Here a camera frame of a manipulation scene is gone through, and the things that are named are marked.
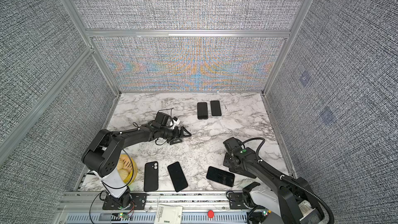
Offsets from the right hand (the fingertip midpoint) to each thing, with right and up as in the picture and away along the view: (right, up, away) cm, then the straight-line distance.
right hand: (228, 162), depth 86 cm
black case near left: (-41, -8, -6) cm, 42 cm away
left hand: (-23, +13, +2) cm, 27 cm away
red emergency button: (-11, -17, -17) cm, 27 cm away
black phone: (-14, +28, +24) cm, 40 cm away
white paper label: (-30, -19, -14) cm, 39 cm away
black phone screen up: (-4, +30, +24) cm, 39 cm away
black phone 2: (-28, -5, -5) cm, 29 cm away
